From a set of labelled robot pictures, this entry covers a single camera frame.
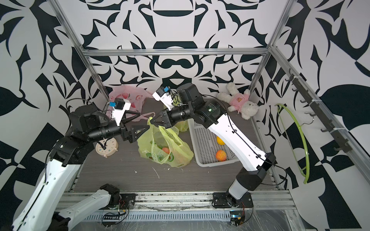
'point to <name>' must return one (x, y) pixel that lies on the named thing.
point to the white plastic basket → (205, 147)
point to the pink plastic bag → (135, 96)
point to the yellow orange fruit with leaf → (219, 141)
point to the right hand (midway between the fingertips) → (151, 120)
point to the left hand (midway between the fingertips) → (142, 117)
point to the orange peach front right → (221, 155)
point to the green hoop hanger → (307, 177)
